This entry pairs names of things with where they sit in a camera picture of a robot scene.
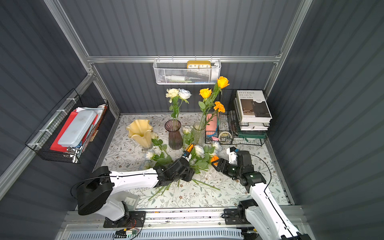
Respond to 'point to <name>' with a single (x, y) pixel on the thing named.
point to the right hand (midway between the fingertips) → (219, 164)
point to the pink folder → (211, 124)
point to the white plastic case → (76, 131)
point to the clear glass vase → (199, 132)
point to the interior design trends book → (253, 106)
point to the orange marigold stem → (218, 107)
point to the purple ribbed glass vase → (175, 140)
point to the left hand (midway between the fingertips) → (193, 173)
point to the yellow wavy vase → (140, 130)
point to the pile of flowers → (202, 158)
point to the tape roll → (225, 137)
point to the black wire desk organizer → (229, 131)
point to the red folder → (55, 146)
